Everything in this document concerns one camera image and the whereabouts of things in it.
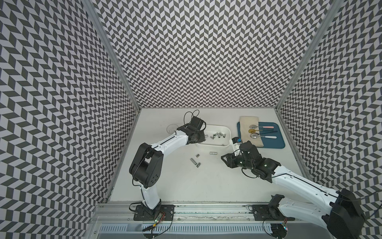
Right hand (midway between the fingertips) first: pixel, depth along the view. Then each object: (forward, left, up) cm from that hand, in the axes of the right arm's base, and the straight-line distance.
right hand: (224, 160), depth 79 cm
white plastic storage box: (+23, +2, -10) cm, 25 cm away
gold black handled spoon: (+26, -24, -10) cm, 37 cm away
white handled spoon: (+23, -26, -11) cm, 36 cm away
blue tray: (+17, -40, -12) cm, 45 cm away
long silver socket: (+4, +17, -11) cm, 21 cm away
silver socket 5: (+23, -4, -11) cm, 26 cm away
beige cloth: (+35, -21, -10) cm, 42 cm away
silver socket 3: (+22, 0, -11) cm, 25 cm away
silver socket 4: (+24, -2, -10) cm, 26 cm away
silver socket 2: (+22, +3, -10) cm, 25 cm away
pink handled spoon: (+30, -26, -10) cm, 41 cm away
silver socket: (+22, +9, -10) cm, 26 cm away
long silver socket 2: (+10, +4, -11) cm, 15 cm away
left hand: (+16, +13, -3) cm, 20 cm away
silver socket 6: (+8, +14, -10) cm, 19 cm away
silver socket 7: (+2, +14, -10) cm, 18 cm away
